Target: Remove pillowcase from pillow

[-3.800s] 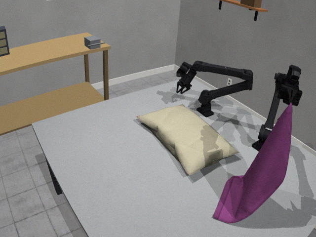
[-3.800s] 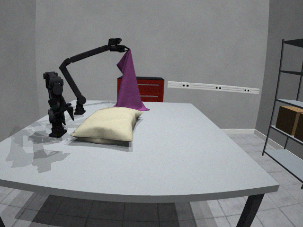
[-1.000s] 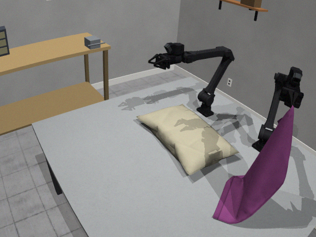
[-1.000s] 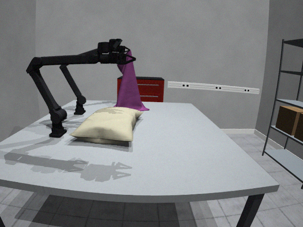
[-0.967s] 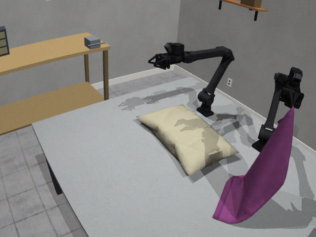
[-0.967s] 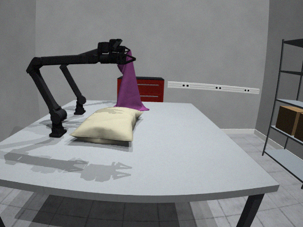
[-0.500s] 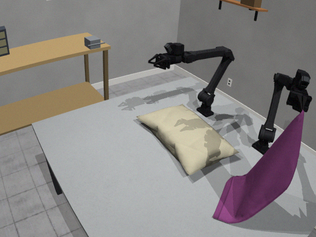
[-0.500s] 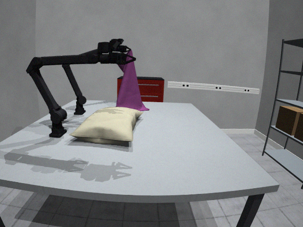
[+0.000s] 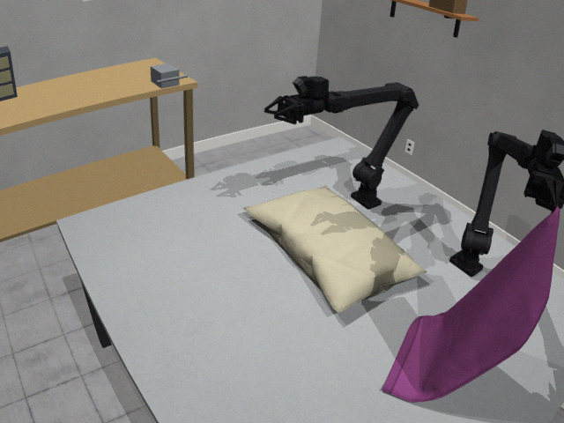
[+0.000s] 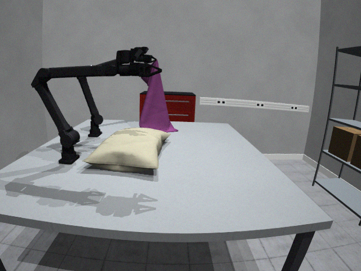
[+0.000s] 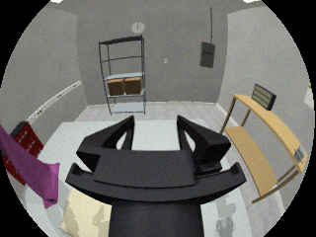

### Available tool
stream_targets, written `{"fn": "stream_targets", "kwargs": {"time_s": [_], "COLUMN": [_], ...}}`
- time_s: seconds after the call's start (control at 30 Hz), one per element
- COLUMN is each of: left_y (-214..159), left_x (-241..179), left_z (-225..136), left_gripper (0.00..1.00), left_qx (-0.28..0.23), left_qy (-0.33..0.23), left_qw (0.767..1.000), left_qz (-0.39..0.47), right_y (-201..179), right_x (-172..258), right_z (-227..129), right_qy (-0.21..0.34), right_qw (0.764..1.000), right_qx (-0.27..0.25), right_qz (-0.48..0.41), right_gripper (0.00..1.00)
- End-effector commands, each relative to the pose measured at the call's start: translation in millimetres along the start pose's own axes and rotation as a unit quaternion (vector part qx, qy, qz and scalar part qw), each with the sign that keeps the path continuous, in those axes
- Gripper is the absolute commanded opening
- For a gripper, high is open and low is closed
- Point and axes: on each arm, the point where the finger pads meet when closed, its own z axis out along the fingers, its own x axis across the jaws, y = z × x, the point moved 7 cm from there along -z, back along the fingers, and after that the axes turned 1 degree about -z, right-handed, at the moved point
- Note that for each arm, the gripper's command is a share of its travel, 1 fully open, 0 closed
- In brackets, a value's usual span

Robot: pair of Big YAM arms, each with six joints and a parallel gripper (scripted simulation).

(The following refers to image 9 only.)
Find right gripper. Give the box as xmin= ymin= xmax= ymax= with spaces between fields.
xmin=264 ymin=95 xmax=313 ymax=124

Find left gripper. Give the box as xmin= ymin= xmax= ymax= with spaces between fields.
xmin=524 ymin=171 xmax=564 ymax=212

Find magenta pillowcase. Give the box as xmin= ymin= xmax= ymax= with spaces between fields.
xmin=382 ymin=205 xmax=560 ymax=402

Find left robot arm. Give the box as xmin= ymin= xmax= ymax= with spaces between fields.
xmin=449 ymin=130 xmax=564 ymax=277

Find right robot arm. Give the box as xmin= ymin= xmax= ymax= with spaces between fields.
xmin=290 ymin=76 xmax=419 ymax=209

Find cream pillow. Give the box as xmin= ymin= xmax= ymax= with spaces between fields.
xmin=243 ymin=185 xmax=427 ymax=312

